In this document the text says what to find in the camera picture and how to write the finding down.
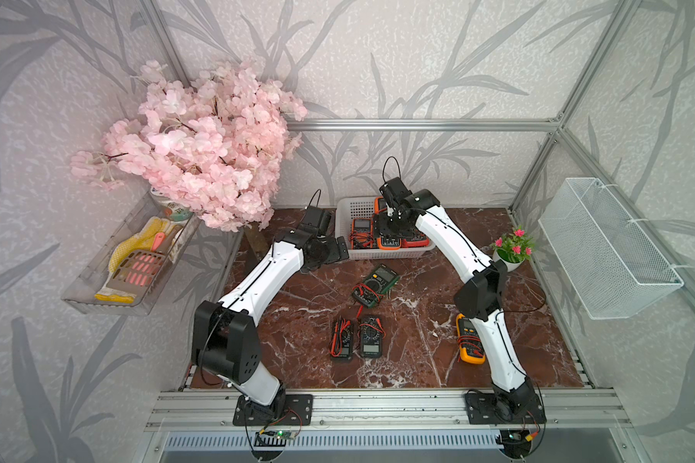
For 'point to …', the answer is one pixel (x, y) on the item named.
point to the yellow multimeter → (471, 346)
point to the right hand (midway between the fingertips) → (383, 230)
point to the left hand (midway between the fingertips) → (335, 255)
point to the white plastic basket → (347, 209)
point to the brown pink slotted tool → (136, 269)
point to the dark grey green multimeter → (371, 336)
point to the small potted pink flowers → (513, 249)
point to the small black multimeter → (341, 339)
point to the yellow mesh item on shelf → (142, 241)
